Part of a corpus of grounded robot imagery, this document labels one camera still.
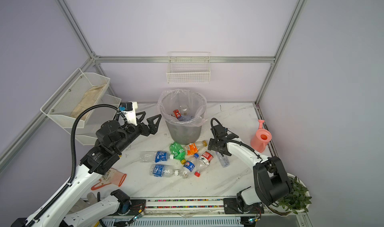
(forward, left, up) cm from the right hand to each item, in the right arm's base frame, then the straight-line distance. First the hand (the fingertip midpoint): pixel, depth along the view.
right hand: (216, 147), depth 89 cm
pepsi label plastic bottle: (-12, +16, 0) cm, 20 cm away
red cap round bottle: (+18, +25, +11) cm, 33 cm away
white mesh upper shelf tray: (+18, +79, +27) cm, 85 cm away
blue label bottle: (-15, +31, +1) cm, 35 cm away
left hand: (-2, +31, +33) cm, 45 cm away
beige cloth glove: (+13, +71, +26) cm, 77 cm away
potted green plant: (-30, -30, +11) cm, 44 cm away
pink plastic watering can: (+4, -27, +4) cm, 27 cm away
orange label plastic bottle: (0, +15, -3) cm, 15 cm away
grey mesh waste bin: (+6, +19, +6) cm, 21 cm away
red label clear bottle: (-7, +7, -1) cm, 10 cm away
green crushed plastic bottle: (0, +25, -2) cm, 25 cm away
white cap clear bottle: (-6, -5, -5) cm, 9 cm away
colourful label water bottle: (+15, +19, +10) cm, 26 cm away
